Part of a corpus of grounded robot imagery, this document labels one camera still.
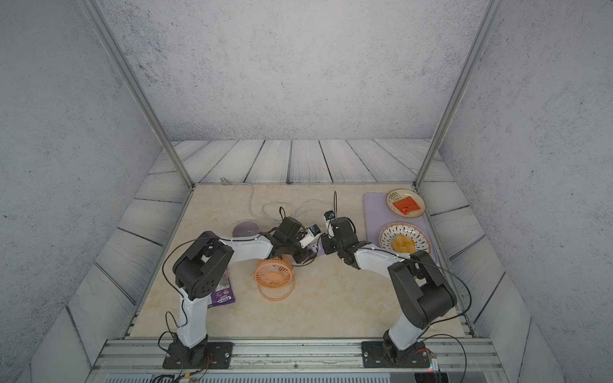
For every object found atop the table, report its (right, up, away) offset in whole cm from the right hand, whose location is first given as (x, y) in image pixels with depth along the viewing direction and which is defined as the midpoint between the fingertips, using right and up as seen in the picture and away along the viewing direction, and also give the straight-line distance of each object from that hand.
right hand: (327, 235), depth 93 cm
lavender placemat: (+23, +7, +15) cm, 28 cm away
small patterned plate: (+36, +17, +21) cm, 45 cm away
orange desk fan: (-19, -13, -11) cm, 25 cm away
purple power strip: (-3, -5, -3) cm, 6 cm away
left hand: (-5, -7, +2) cm, 8 cm away
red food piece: (+37, +12, +16) cm, 42 cm away
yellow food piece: (+29, -3, +1) cm, 30 cm away
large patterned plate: (+34, +2, +8) cm, 35 cm away
